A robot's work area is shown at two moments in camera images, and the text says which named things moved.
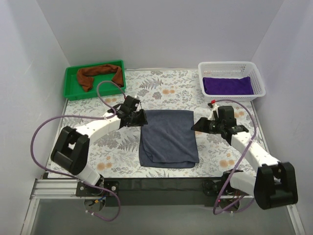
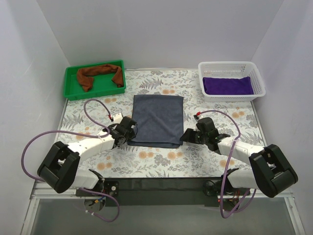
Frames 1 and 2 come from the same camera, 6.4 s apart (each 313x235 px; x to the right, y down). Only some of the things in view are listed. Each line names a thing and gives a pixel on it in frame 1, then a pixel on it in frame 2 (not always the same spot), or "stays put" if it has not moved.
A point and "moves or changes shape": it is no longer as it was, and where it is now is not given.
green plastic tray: (72, 90) stays put
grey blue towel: (167, 140) moves or changes shape
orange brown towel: (84, 75) stays put
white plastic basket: (231, 69) stays put
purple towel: (242, 85) stays put
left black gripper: (133, 118) to (132, 126)
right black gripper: (207, 125) to (194, 136)
